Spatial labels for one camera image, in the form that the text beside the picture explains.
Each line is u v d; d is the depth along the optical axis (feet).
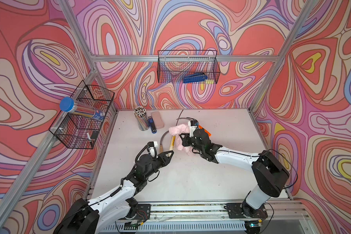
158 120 3.69
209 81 2.76
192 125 2.47
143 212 2.38
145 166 1.98
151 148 2.34
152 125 3.48
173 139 2.68
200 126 3.57
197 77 2.95
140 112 3.06
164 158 2.34
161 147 3.15
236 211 2.40
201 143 2.16
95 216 1.39
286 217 2.39
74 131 2.40
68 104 2.02
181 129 2.65
